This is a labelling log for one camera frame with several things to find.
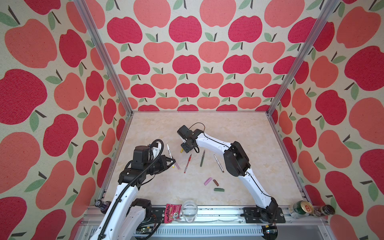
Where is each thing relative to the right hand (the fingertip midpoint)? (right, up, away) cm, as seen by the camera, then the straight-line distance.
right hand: (190, 145), depth 100 cm
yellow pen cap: (-6, -3, -4) cm, 7 cm away
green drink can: (+52, -24, -33) cm, 66 cm away
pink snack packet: (-9, -31, -26) cm, 41 cm away
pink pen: (-8, -12, -9) cm, 17 cm away
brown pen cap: (+15, -20, -14) cm, 29 cm away
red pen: (-1, -9, -5) cm, 10 cm away
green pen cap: (+17, -23, -18) cm, 33 cm away
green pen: (+8, -9, -5) cm, 13 cm away
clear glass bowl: (0, -31, -25) cm, 39 cm away
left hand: (-6, -5, -27) cm, 28 cm away
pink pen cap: (+10, -20, -14) cm, 26 cm away
